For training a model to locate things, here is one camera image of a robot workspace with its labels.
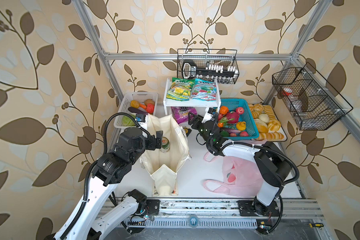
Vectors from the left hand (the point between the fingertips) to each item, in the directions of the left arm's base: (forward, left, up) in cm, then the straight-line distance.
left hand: (153, 130), depth 64 cm
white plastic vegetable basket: (+51, +22, -28) cm, 62 cm away
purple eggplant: (+38, +24, -30) cm, 55 cm away
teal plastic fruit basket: (+23, -44, -31) cm, 58 cm away
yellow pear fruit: (+25, -51, -28) cm, 63 cm away
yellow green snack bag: (+26, -10, +2) cm, 28 cm away
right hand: (+19, -17, -11) cm, 28 cm away
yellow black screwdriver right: (-29, -76, -32) cm, 88 cm away
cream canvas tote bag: (-14, -5, -6) cm, 16 cm away
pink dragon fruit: (+30, -45, -25) cm, 60 cm away
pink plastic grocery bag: (-11, -44, -29) cm, 53 cm away
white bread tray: (+28, -71, -29) cm, 81 cm away
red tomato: (+38, +13, -26) cm, 48 cm away
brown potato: (+44, +27, -28) cm, 59 cm away
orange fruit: (+36, -40, -24) cm, 59 cm away
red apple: (+38, -52, -26) cm, 70 cm away
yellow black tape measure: (+22, -15, -31) cm, 40 cm away
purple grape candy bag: (+20, -11, -11) cm, 25 cm away
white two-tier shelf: (+19, -10, -1) cm, 21 cm away
